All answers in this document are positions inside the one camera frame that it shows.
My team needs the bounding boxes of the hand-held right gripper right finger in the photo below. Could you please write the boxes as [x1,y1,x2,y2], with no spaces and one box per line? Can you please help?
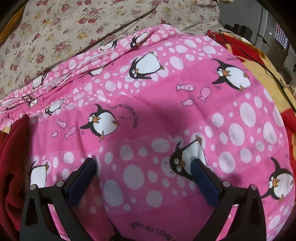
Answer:
[191,159,274,241]

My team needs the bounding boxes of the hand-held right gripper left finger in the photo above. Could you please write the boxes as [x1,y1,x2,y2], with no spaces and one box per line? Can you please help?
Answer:
[20,158,97,241]

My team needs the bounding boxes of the dark red garment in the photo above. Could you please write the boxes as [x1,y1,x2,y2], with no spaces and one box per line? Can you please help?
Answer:
[0,114,31,233]

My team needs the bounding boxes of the pink penguin print blanket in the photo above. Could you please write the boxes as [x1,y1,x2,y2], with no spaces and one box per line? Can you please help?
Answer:
[0,24,296,241]

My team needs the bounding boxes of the red and yellow blanket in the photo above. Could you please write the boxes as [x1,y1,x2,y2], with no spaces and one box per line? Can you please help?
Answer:
[205,30,296,149]

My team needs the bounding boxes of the floral bed sheet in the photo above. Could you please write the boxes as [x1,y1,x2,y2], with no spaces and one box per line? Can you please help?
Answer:
[0,0,222,100]

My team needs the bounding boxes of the black boxes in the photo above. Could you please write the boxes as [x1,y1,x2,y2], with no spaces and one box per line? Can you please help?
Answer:
[224,23,253,39]

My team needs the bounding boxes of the window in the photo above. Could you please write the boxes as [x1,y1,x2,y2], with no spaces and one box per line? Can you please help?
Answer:
[276,23,289,48]

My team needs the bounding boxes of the orange checkered cushion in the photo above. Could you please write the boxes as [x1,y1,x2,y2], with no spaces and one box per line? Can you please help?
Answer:
[0,4,26,45]

